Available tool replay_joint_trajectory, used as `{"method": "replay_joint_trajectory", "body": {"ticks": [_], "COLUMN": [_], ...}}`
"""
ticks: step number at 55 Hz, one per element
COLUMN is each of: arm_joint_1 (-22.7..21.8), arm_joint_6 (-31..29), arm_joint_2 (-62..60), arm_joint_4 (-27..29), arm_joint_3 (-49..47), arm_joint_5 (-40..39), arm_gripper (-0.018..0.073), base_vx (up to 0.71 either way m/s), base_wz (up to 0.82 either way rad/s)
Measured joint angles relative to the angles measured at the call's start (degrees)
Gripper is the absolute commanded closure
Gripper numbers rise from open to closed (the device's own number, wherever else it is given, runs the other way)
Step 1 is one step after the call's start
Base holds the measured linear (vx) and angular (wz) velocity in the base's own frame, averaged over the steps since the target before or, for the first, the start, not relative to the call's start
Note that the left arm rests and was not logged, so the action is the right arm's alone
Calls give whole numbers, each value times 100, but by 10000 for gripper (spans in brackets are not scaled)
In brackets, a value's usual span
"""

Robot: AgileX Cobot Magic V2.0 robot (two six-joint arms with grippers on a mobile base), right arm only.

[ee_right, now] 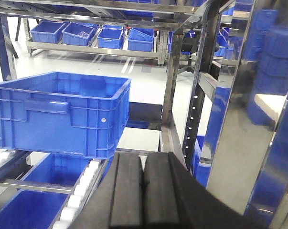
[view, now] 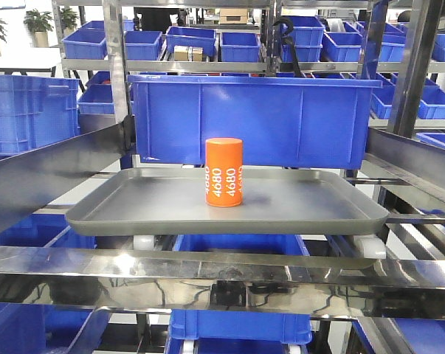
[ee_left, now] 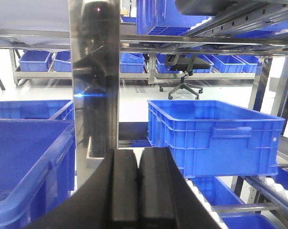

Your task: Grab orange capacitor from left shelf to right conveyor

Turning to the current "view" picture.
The grey metal tray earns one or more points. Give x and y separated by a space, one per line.
152 206

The white table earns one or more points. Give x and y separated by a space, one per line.
23 59

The steel rack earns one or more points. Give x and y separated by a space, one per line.
96 273

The ribbed blue plastic crate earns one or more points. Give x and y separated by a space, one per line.
26 114

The large cardboard box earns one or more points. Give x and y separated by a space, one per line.
234 15

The person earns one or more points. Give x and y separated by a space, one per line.
152 20

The orange capacitor cylinder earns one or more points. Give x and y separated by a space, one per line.
224 169

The small cardboard box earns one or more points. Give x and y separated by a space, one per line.
187 53

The large blue plastic bin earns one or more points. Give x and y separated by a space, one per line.
251 118

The row of blue bins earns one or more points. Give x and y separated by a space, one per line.
240 46

